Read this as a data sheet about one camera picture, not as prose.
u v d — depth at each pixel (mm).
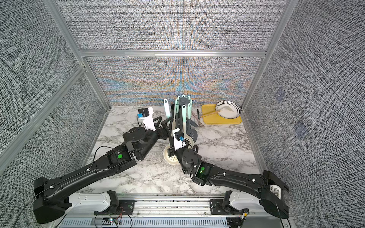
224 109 1133
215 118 1110
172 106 1092
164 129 540
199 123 1097
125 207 736
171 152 613
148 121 523
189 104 675
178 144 577
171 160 687
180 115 733
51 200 389
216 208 732
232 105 1178
